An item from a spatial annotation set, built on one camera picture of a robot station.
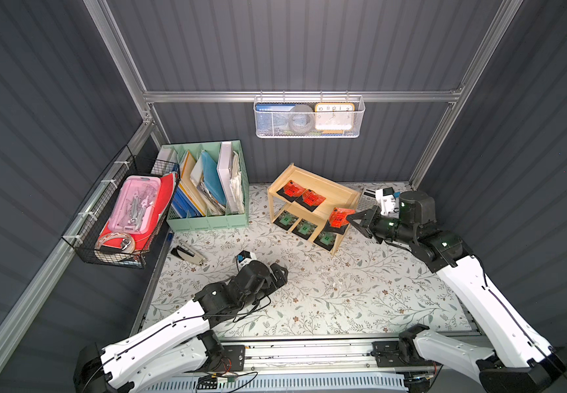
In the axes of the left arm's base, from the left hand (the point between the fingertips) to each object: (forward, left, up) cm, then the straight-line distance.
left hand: (280, 277), depth 74 cm
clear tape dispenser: (+4, +42, +12) cm, 44 cm away
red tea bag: (+31, -4, +6) cm, 32 cm away
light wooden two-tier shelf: (+29, -21, +5) cm, 36 cm away
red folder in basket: (+6, +38, +12) cm, 41 cm away
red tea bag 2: (+27, -11, +6) cm, 29 cm away
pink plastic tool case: (+16, +43, +16) cm, 48 cm away
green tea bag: (+32, -1, -13) cm, 35 cm away
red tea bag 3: (+10, -17, +15) cm, 25 cm away
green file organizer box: (+34, +27, +2) cm, 44 cm away
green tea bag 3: (+22, -18, -13) cm, 31 cm away
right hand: (+10, -21, +18) cm, 29 cm away
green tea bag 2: (+27, -9, -13) cm, 32 cm away
